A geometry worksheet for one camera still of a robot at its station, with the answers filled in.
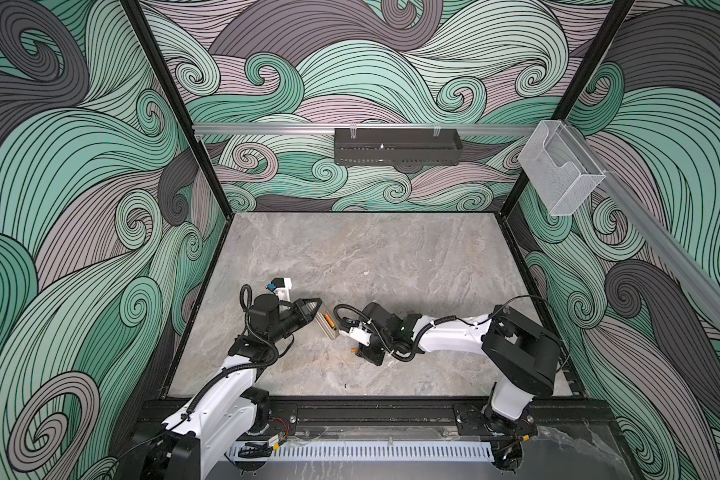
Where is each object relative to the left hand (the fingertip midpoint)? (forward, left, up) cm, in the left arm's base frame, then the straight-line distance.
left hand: (321, 300), depth 82 cm
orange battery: (-5, -3, -2) cm, 6 cm away
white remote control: (-6, -2, -3) cm, 7 cm away
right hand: (-8, -11, -13) cm, 19 cm away
